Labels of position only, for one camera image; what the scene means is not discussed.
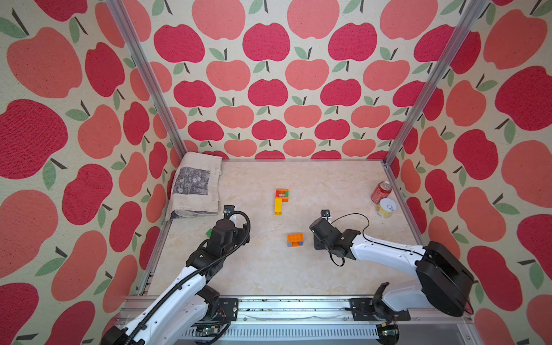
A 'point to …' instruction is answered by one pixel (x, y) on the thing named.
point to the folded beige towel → (195, 188)
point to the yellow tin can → (386, 208)
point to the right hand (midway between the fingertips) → (320, 240)
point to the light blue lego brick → (290, 244)
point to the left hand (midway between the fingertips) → (243, 226)
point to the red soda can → (381, 192)
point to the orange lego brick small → (295, 244)
